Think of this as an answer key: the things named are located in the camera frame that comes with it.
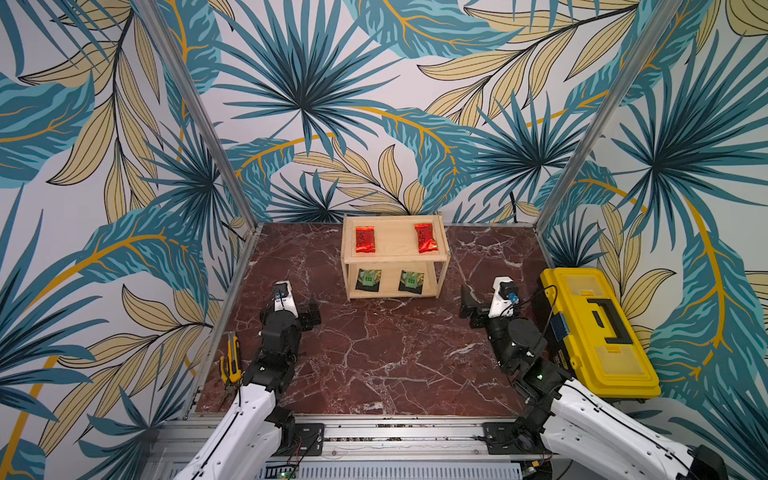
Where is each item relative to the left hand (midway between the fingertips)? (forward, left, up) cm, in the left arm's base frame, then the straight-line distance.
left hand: (296, 301), depth 81 cm
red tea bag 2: (+16, -36, +7) cm, 40 cm away
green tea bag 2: (+16, -33, -12) cm, 38 cm away
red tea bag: (+17, -18, +7) cm, 26 cm away
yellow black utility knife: (-13, +18, -13) cm, 26 cm away
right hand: (0, -48, +10) cm, 49 cm away
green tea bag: (+16, -18, -12) cm, 27 cm away
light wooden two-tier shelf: (+12, -28, +5) cm, 31 cm away
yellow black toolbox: (-10, -75, +2) cm, 76 cm away
